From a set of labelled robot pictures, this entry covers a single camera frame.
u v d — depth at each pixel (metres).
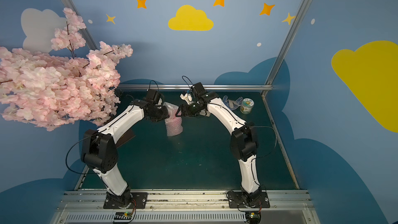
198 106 0.68
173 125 0.87
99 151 0.47
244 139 0.54
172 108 0.86
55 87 0.49
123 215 0.73
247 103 1.05
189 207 0.73
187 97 0.78
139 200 0.74
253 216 0.73
